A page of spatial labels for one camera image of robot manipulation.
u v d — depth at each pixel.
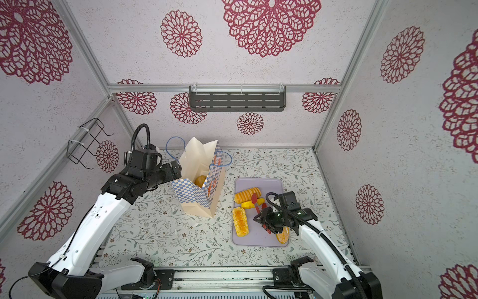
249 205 0.90
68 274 0.37
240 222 0.85
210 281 0.75
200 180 1.00
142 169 0.52
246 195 0.94
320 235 0.50
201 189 0.71
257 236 0.85
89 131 0.78
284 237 0.81
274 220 0.70
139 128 0.54
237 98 0.93
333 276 0.41
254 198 0.93
